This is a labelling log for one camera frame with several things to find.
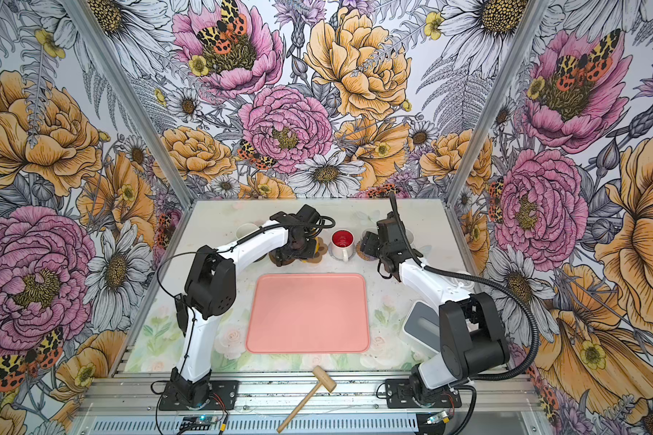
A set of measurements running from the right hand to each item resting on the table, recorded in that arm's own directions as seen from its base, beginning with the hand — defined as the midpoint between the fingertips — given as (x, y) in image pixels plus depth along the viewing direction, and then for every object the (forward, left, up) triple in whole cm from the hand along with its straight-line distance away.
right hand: (370, 246), depth 92 cm
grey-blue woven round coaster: (+4, +6, -11) cm, 13 cm away
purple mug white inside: (-8, +1, +17) cm, 19 cm away
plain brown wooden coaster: (-14, +28, +17) cm, 36 cm away
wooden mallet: (-36, +16, -11) cm, 41 cm away
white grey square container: (-24, -13, -9) cm, 29 cm away
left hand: (-1, +23, -6) cm, 24 cm away
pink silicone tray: (-16, +21, -14) cm, 30 cm away
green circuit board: (-45, +49, -12) cm, 68 cm away
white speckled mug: (+9, +44, 0) cm, 45 cm away
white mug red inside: (+9, +9, -8) cm, 15 cm away
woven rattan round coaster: (-5, +4, +5) cm, 8 cm away
